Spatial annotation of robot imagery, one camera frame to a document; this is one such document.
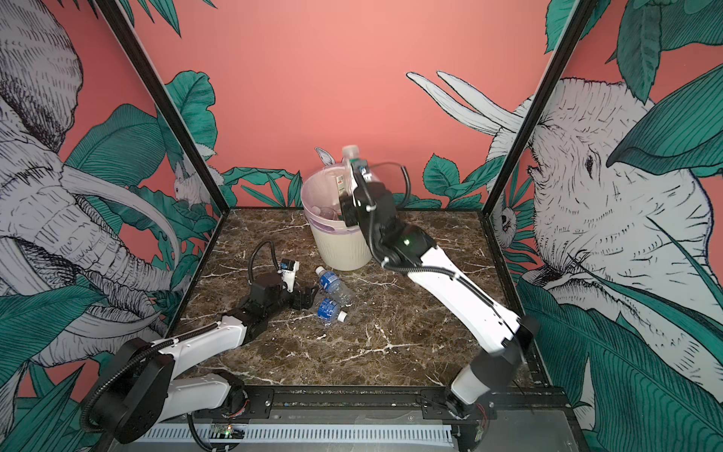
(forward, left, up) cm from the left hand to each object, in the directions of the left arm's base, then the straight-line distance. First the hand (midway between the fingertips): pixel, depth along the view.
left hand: (308, 280), depth 87 cm
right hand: (+6, -15, +34) cm, 37 cm away
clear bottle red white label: (+26, -11, +18) cm, 33 cm away
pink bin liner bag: (+27, -3, +8) cm, 29 cm away
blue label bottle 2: (-8, -6, -5) cm, 11 cm away
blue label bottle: (+2, -7, -9) cm, 12 cm away
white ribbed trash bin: (+9, -10, +3) cm, 14 cm away
